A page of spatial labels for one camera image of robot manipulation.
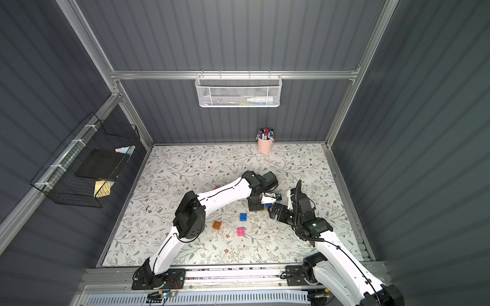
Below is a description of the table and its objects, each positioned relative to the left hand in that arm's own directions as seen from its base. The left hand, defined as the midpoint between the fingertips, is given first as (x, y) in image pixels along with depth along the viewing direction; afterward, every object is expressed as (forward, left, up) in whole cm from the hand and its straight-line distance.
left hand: (259, 206), depth 88 cm
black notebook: (+7, +63, +23) cm, 67 cm away
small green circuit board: (-33, +41, -7) cm, 53 cm away
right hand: (-5, -7, +4) cm, 10 cm away
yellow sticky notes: (-7, +52, +29) cm, 60 cm away
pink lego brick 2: (-10, +8, -4) cm, 14 cm away
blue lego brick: (-3, +7, -4) cm, 9 cm away
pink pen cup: (+40, -5, 0) cm, 40 cm away
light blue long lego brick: (-4, -3, +9) cm, 11 cm away
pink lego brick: (+14, +22, -5) cm, 27 cm away
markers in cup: (+42, -5, +8) cm, 43 cm away
